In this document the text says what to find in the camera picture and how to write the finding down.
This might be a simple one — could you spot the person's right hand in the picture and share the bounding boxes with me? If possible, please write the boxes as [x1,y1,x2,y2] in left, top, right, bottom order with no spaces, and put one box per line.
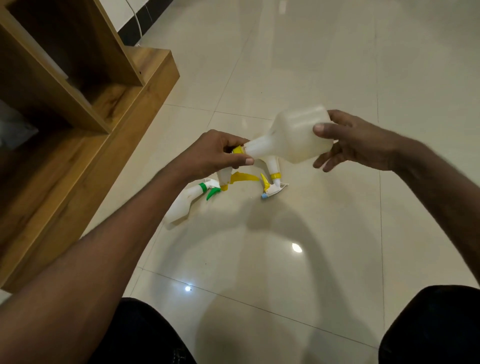
[312,109,404,173]

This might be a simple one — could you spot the thin white cable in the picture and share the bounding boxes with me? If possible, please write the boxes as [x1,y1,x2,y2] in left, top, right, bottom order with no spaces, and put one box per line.
[124,0,144,47]

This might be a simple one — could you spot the wooden cabinet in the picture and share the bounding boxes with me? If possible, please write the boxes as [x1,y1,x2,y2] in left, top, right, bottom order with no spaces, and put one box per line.
[0,0,181,294]

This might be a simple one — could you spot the person's left forearm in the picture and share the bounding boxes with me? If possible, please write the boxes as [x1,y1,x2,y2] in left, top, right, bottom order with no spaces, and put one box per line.
[0,164,188,364]

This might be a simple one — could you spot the white nozzle green trigger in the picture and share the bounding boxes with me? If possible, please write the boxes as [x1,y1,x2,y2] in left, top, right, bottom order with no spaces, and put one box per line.
[198,178,223,202]

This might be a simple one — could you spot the person's right forearm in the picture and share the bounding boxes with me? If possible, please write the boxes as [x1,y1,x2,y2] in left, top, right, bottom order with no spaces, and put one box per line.
[389,134,480,286]

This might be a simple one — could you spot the person's left hand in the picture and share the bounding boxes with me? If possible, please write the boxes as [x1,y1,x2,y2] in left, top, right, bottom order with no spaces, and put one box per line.
[170,129,255,185]

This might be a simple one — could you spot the black baseboard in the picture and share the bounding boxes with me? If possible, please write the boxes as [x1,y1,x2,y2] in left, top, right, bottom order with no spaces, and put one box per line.
[118,0,175,47]

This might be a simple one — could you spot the black trousers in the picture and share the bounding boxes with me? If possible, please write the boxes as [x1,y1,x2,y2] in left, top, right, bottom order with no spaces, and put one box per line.
[88,284,480,364]

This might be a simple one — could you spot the grey plastic pouch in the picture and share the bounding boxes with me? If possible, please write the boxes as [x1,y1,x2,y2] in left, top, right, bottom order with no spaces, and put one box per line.
[0,100,40,150]

